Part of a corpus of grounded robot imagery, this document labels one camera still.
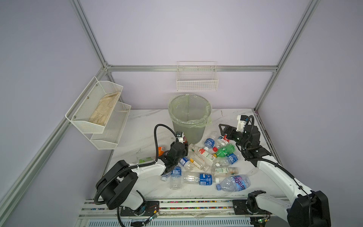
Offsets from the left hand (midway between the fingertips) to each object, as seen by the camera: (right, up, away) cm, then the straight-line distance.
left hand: (183, 143), depth 88 cm
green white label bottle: (+24, -15, -7) cm, 30 cm away
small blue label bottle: (+2, -12, -2) cm, 13 cm away
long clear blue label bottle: (+9, -19, -10) cm, 23 cm away
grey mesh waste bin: (+7, +4, +7) cm, 11 cm away
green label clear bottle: (-29, -12, +5) cm, 31 cm away
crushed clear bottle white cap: (-11, -19, -7) cm, 23 cm away
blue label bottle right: (+29, -10, -2) cm, 31 cm away
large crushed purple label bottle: (+29, -22, -8) cm, 38 cm away
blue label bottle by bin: (+18, 0, +5) cm, 18 cm away
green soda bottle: (+30, -4, +2) cm, 30 cm away
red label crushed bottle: (+27, 0, +8) cm, 28 cm away
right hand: (+22, +10, -9) cm, 26 cm away
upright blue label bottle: (-4, -19, -10) cm, 22 cm away
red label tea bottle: (+1, +2, -4) cm, 5 cm away
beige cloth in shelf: (-46, +21, -8) cm, 51 cm away
